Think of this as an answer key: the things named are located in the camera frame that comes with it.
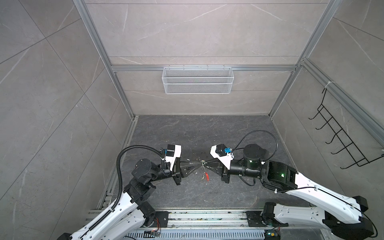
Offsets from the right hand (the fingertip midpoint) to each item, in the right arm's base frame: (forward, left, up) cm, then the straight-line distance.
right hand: (205, 162), depth 57 cm
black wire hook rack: (+1, -63, -2) cm, 63 cm away
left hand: (-2, +2, +4) cm, 5 cm away
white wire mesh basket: (+63, +1, -4) cm, 63 cm away
